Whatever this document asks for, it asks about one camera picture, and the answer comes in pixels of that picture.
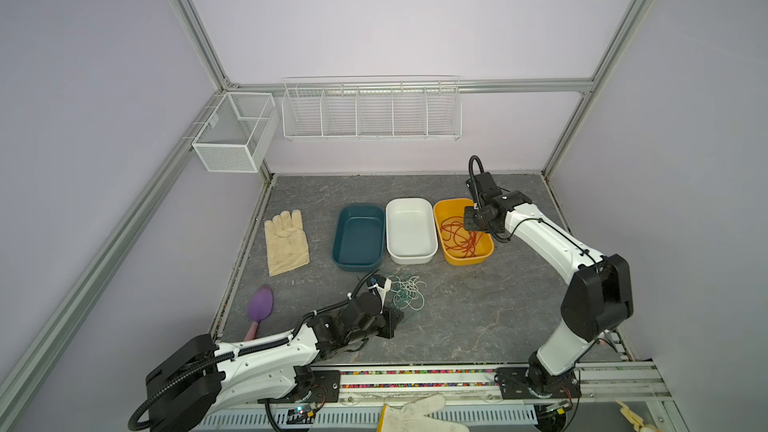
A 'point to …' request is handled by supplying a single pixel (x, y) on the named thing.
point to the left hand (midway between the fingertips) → (403, 320)
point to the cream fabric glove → (287, 243)
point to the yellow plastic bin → (447, 207)
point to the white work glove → (412, 416)
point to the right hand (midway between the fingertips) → (476, 222)
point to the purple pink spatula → (260, 303)
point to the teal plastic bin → (358, 242)
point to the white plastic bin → (411, 234)
